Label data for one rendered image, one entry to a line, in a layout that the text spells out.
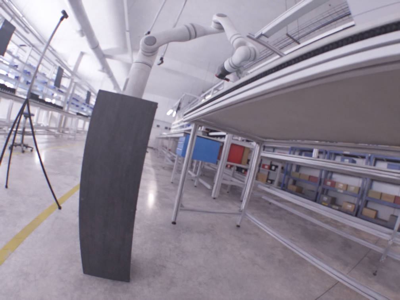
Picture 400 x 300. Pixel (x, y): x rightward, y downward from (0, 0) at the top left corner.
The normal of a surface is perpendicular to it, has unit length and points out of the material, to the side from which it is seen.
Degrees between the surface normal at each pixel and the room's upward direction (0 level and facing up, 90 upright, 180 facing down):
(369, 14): 90
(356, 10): 90
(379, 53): 90
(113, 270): 90
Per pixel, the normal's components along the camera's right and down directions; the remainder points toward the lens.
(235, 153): 0.31, 0.07
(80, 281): 0.22, -0.97
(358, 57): -0.92, -0.22
